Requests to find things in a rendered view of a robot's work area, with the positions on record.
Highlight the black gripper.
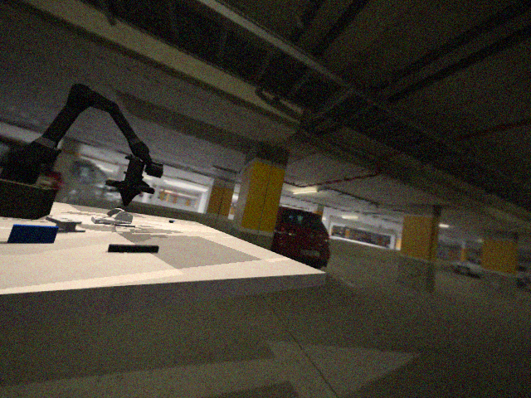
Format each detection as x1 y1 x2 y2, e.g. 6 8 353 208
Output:
105 170 154 206

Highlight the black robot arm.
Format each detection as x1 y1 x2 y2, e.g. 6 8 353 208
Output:
0 84 163 185

